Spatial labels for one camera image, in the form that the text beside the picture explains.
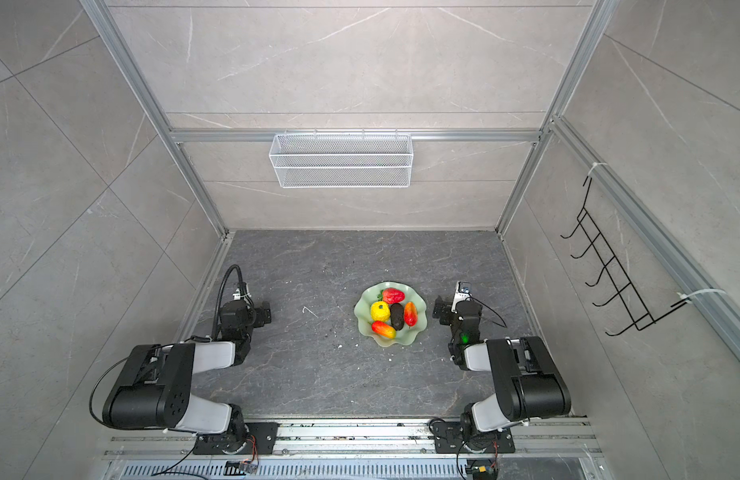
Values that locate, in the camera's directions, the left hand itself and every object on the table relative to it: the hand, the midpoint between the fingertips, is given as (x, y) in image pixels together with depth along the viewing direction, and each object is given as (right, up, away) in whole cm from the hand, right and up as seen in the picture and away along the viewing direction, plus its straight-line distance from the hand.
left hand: (247, 297), depth 93 cm
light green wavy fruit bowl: (+51, -11, -4) cm, 52 cm away
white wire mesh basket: (+29, +46, +8) cm, 55 cm away
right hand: (+67, 0, +1) cm, 67 cm away
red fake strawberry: (+46, +1, 0) cm, 46 cm away
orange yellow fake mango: (+44, -9, -3) cm, 45 cm away
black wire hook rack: (+97, +4, -29) cm, 101 cm away
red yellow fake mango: (+52, -5, -3) cm, 52 cm away
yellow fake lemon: (+42, -4, -2) cm, 42 cm away
